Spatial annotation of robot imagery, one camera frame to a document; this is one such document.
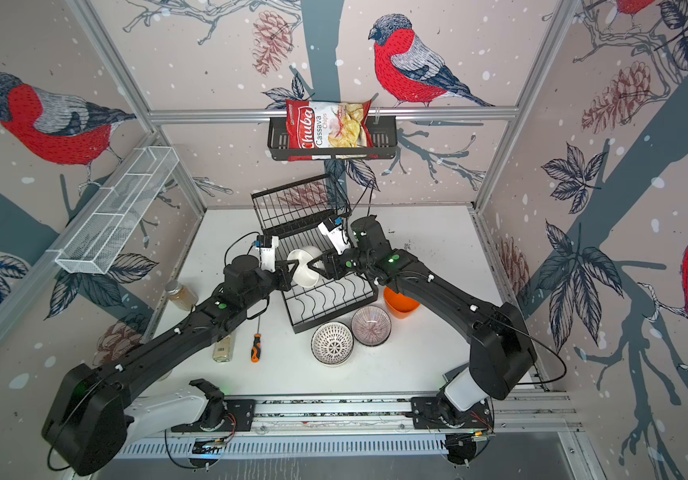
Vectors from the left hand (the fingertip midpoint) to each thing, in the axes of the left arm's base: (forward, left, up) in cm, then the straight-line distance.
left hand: (297, 262), depth 79 cm
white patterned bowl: (-16, -9, -17) cm, 25 cm away
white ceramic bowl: (-2, -2, -4) cm, 5 cm away
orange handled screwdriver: (-16, +13, -20) cm, 29 cm away
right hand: (-3, -4, +1) cm, 5 cm away
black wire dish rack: (+20, +4, -2) cm, 20 cm away
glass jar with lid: (-2, +37, -14) cm, 40 cm away
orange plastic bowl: (-4, -30, -19) cm, 35 cm away
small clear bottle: (-17, +21, -18) cm, 33 cm away
